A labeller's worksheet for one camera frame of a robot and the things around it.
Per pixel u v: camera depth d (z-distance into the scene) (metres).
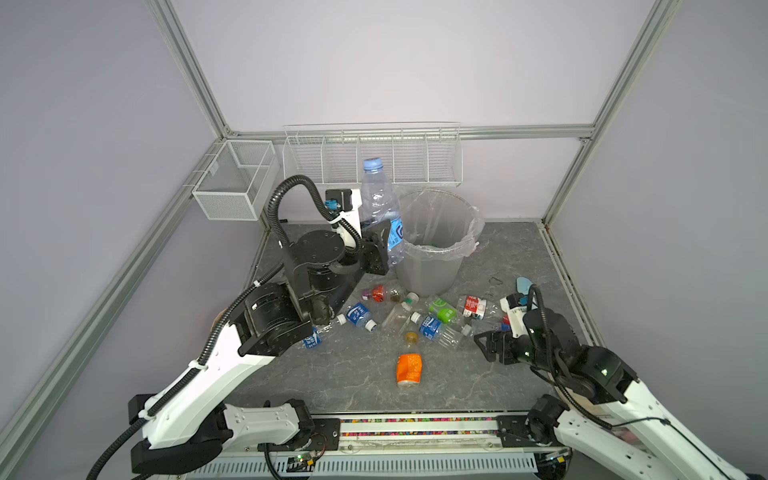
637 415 0.44
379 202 0.48
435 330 0.86
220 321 0.37
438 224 1.00
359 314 0.89
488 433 0.75
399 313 0.94
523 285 1.01
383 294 0.98
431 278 0.94
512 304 0.63
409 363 0.81
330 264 0.33
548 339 0.50
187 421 0.36
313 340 0.85
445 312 0.89
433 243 1.05
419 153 1.05
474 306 0.91
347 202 0.41
